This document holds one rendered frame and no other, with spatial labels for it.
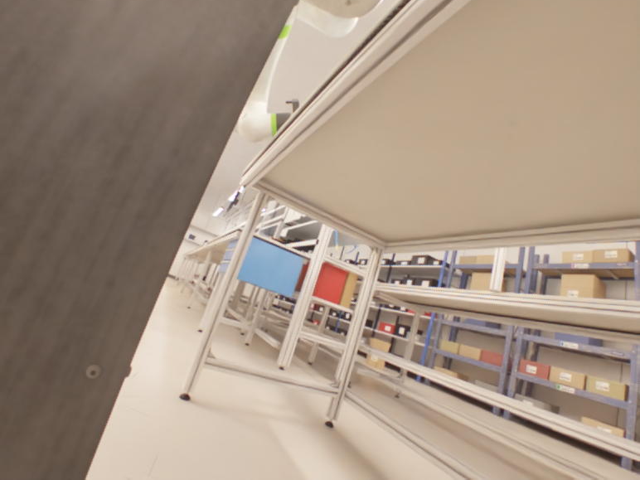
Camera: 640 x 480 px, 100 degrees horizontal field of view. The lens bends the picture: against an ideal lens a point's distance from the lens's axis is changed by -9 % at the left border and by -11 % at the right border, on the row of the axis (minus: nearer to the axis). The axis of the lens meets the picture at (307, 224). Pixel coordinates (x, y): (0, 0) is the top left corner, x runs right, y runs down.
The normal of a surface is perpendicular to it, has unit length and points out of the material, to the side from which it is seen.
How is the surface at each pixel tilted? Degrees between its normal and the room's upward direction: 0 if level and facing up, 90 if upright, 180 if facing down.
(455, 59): 180
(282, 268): 90
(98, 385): 90
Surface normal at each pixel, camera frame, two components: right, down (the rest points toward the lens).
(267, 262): 0.43, -0.11
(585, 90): -0.31, 0.91
